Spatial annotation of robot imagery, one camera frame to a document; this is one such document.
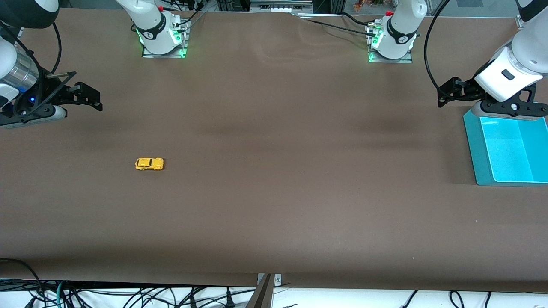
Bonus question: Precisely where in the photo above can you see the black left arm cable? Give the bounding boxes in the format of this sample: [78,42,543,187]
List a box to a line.
[423,0,453,95]

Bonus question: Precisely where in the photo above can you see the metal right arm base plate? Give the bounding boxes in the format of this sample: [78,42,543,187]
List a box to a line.
[142,19,188,59]

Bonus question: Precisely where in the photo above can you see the short black table cable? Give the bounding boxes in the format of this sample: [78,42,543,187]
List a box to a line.
[340,11,377,27]

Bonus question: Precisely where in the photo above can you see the long black table cable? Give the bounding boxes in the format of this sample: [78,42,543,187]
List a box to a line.
[295,15,378,39]

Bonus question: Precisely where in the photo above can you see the silver table edge bracket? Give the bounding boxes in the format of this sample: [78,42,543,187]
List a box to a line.
[257,274,283,287]

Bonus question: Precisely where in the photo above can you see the black camera bracket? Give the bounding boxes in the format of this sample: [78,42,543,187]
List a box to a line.
[479,83,548,118]
[0,70,78,127]

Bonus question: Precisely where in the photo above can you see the dark grey pole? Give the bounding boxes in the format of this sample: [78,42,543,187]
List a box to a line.
[246,274,275,308]

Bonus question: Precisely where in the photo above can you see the black frame posts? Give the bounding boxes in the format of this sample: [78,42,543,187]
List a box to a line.
[216,0,250,12]

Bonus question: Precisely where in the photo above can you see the teal plastic bin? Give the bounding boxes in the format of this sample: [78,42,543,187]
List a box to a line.
[463,107,548,187]

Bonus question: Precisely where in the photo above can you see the yellow toy beetle car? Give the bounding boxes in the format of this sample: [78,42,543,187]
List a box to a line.
[135,157,164,171]

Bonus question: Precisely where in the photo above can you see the black left camera bracket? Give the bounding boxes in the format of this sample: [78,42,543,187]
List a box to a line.
[479,83,548,118]

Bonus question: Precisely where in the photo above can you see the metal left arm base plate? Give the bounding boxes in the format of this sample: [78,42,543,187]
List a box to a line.
[368,23,414,64]

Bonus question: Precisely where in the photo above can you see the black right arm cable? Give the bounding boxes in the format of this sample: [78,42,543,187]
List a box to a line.
[0,21,71,121]

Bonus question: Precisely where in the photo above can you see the aluminium frame rail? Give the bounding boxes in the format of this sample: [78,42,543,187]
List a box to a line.
[250,0,314,13]

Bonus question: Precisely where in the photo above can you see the orange colourful background object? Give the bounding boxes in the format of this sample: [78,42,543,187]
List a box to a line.
[353,0,397,12]

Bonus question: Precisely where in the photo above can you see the black looped floor cable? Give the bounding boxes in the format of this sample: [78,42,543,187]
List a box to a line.
[0,258,44,308]

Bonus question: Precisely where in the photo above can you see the black right camera bracket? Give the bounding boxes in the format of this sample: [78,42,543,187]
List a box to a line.
[0,70,78,127]

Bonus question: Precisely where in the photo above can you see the black base connector cable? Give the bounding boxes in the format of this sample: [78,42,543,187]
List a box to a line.
[170,0,206,31]

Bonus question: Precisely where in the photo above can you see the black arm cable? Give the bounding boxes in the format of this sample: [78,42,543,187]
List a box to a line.
[423,0,453,95]
[0,21,71,121]

